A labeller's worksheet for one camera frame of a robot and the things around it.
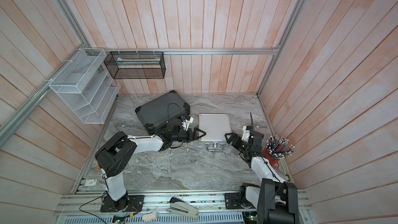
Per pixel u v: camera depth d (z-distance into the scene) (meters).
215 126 0.96
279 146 0.76
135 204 0.73
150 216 0.69
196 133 0.78
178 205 0.72
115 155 0.49
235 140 0.78
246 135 0.80
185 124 0.79
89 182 0.78
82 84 0.76
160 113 0.98
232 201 0.73
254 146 0.68
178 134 0.77
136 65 1.03
